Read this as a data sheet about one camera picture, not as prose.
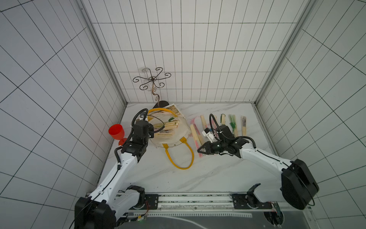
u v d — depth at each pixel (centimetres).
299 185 41
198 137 80
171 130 100
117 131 83
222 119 108
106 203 39
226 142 64
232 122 107
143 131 59
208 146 71
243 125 104
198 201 74
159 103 110
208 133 76
